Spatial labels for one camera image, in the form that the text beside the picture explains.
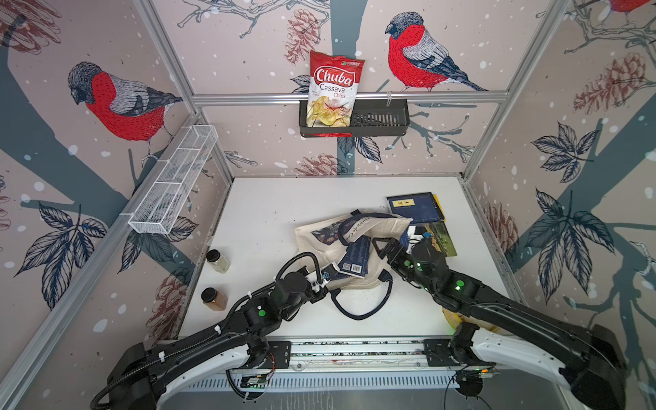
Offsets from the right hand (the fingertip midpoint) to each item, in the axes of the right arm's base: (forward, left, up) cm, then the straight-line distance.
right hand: (377, 245), depth 75 cm
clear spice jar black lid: (-1, +53, -11) cm, 54 cm away
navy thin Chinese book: (+2, +6, -15) cm, 16 cm away
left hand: (-4, +14, -4) cm, 15 cm away
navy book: (+28, -22, -16) cm, 39 cm away
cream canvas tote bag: (+1, +9, +1) cm, 9 cm away
